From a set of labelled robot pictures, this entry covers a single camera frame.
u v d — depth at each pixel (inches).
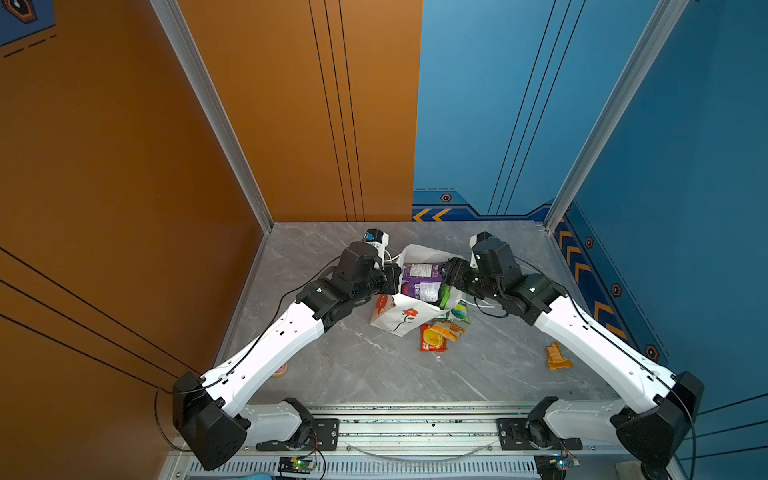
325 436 28.9
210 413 15.2
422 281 31.3
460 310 37.1
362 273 21.5
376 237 25.2
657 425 14.4
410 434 29.7
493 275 21.7
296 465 27.8
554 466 27.7
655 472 24.1
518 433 28.5
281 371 32.5
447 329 34.9
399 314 29.8
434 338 34.6
